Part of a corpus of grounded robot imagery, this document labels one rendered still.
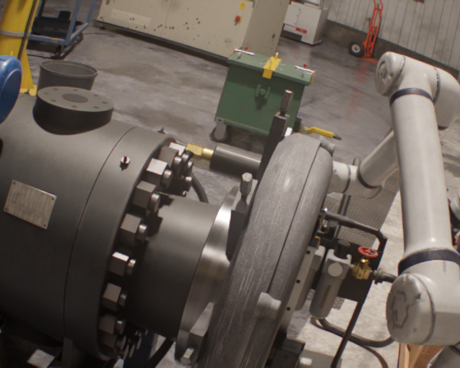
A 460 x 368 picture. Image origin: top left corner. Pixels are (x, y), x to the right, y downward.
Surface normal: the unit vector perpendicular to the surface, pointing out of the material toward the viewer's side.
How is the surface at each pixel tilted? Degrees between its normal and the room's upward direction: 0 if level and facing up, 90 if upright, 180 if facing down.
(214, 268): 58
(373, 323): 0
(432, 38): 90
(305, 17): 90
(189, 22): 89
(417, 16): 90
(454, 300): 46
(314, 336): 0
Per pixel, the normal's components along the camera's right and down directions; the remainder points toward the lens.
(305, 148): 0.25, -0.86
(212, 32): -0.44, 0.18
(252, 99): -0.13, 0.28
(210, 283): -0.07, -0.11
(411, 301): -0.89, -0.14
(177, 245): -0.03, -0.44
